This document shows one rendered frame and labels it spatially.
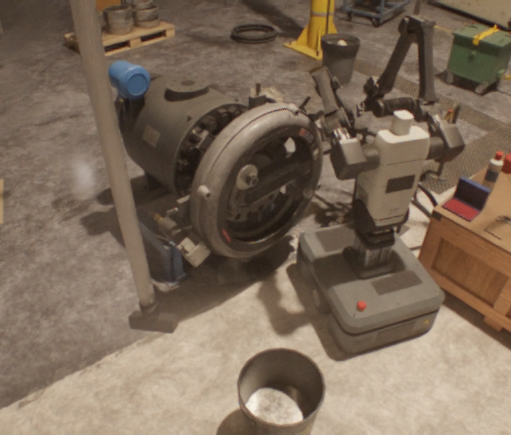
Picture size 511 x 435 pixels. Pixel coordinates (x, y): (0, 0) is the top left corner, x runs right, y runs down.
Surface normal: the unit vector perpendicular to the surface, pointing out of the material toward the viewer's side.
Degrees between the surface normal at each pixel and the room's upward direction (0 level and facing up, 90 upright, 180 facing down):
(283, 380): 87
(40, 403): 0
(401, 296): 0
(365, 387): 0
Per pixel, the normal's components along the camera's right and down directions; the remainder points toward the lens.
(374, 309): 0.00, -0.77
